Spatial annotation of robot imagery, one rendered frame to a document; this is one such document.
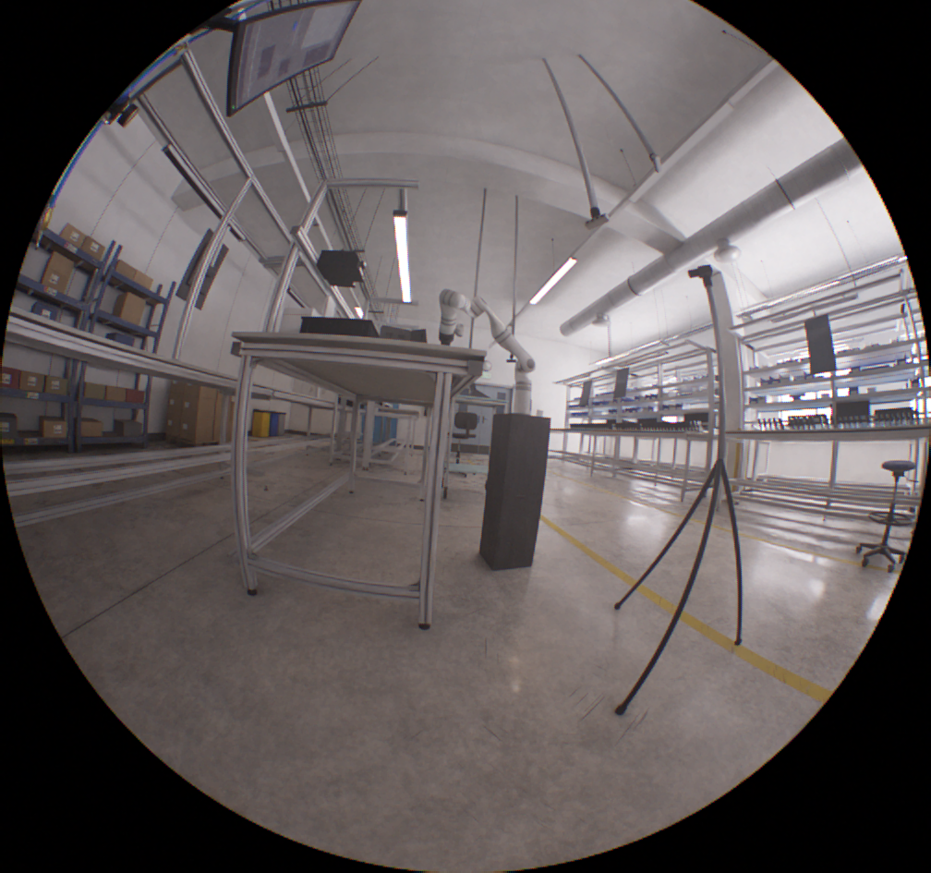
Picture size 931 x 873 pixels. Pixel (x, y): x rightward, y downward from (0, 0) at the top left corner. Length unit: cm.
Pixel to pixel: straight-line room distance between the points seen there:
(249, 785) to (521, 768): 58
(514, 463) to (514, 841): 145
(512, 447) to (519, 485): 20
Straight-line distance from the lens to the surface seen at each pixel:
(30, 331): 139
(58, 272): 380
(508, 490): 142
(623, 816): 85
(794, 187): 385
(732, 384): 450
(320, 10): 108
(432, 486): 87
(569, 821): 81
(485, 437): 819
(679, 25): 333
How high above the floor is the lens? 76
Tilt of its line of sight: 4 degrees up
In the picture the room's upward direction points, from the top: 5 degrees clockwise
